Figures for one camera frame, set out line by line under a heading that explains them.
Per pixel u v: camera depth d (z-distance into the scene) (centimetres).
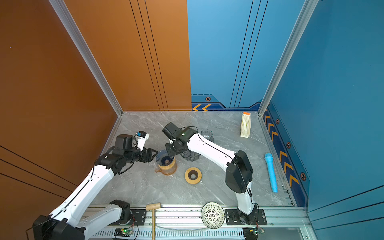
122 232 71
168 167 81
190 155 66
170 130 62
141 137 70
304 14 72
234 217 73
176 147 67
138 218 74
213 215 74
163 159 84
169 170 81
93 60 91
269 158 90
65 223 39
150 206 76
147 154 68
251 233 70
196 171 87
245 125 102
